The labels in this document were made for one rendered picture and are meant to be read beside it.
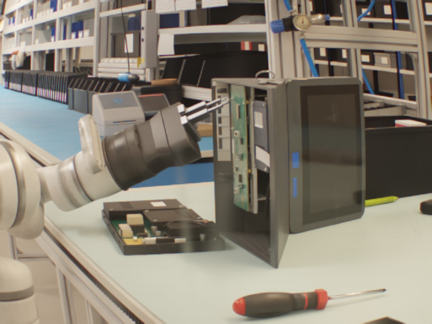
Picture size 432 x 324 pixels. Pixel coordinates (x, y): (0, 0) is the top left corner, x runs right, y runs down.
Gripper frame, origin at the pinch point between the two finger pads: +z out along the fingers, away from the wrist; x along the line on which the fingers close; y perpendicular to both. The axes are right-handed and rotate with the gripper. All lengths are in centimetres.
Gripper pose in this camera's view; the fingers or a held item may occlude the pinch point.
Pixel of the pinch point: (228, 99)
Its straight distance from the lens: 130.2
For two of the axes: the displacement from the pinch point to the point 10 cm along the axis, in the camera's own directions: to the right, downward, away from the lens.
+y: 3.7, 4.8, 7.9
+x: 2.2, 7.8, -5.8
